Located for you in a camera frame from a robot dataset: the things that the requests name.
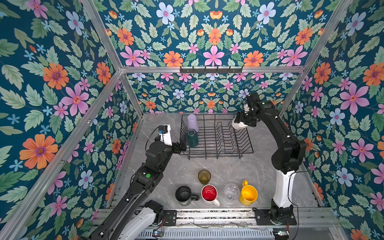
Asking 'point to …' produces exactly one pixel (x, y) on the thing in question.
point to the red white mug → (209, 195)
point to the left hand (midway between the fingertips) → (179, 130)
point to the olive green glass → (204, 176)
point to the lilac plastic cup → (192, 122)
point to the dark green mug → (192, 138)
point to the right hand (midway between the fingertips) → (241, 120)
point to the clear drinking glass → (231, 192)
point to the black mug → (183, 194)
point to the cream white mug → (239, 125)
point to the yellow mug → (248, 194)
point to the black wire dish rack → (214, 134)
